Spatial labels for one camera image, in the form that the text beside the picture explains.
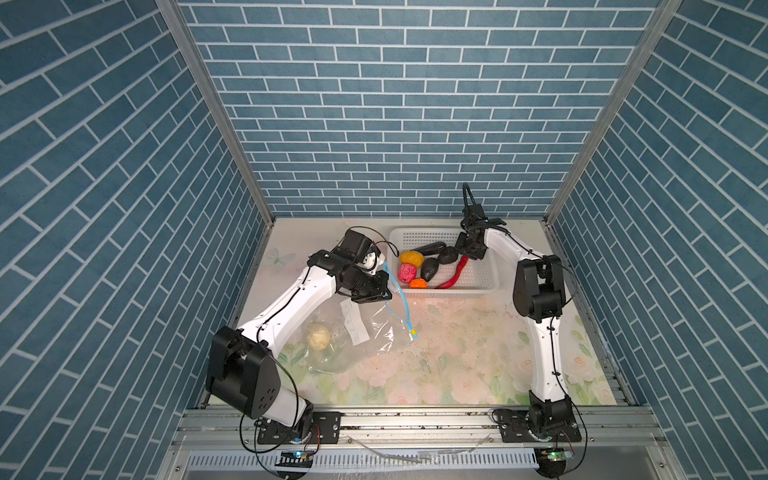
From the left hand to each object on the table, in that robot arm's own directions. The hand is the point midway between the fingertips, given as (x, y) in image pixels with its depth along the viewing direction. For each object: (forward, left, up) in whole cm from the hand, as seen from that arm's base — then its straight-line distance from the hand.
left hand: (393, 295), depth 79 cm
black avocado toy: (+18, -12, -12) cm, 25 cm away
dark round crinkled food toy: (+23, -20, -13) cm, 34 cm away
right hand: (+27, -24, -13) cm, 39 cm away
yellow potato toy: (+22, -7, -12) cm, 26 cm away
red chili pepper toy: (+21, -25, -15) cm, 36 cm away
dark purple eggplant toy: (+25, -14, -11) cm, 31 cm away
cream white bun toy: (-6, +21, -13) cm, 26 cm away
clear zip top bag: (-7, +13, -11) cm, 18 cm away
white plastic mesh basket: (+18, -30, -17) cm, 39 cm away
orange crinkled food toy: (+11, -8, -12) cm, 19 cm away
